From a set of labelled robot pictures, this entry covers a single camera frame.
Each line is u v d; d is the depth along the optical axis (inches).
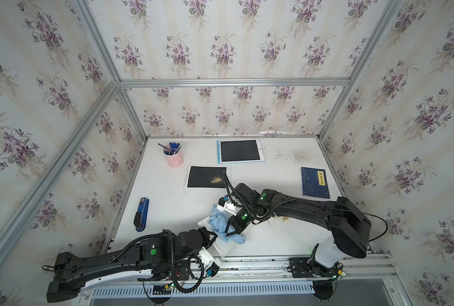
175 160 38.9
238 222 26.7
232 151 48.7
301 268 29.2
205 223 28.9
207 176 39.6
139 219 32.4
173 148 39.8
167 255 20.6
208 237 25.0
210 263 23.7
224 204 28.2
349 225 17.1
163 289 27.9
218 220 28.6
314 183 38.8
